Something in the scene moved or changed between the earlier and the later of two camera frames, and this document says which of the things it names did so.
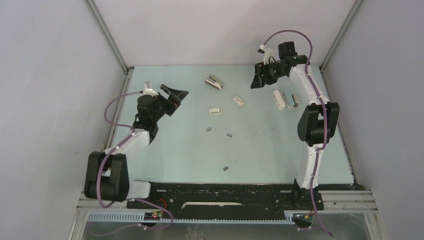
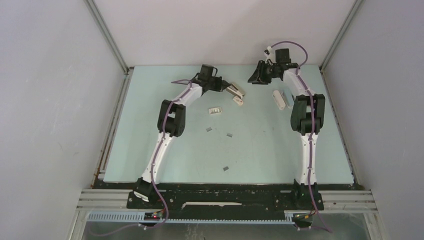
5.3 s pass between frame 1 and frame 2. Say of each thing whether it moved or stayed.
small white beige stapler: stayed
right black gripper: stayed
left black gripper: moved
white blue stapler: stayed
